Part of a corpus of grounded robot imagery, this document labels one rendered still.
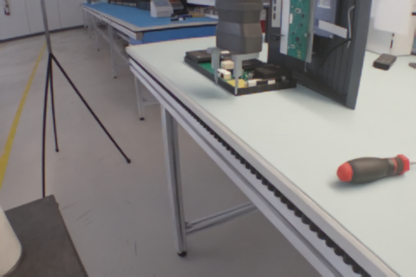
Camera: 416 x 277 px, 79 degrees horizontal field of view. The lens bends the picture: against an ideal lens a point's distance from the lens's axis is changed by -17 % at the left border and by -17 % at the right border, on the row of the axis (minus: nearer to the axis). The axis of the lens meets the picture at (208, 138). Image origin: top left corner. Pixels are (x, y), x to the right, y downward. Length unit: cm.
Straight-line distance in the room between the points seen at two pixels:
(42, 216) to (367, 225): 48
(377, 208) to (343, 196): 4
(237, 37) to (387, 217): 32
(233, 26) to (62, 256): 42
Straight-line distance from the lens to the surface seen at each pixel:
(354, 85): 50
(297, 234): 34
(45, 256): 47
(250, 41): 46
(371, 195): 32
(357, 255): 27
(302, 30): 59
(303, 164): 34
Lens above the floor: 118
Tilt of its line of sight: 29 degrees down
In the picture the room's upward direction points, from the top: 1 degrees counter-clockwise
